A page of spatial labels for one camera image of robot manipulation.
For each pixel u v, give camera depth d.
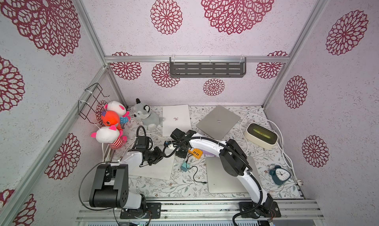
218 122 1.09
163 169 0.88
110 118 0.87
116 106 0.94
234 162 0.56
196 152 0.92
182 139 0.70
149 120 1.00
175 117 1.13
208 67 0.93
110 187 0.43
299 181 0.85
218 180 0.83
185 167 0.84
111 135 0.80
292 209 0.76
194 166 0.89
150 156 0.77
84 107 0.73
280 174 0.82
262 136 0.95
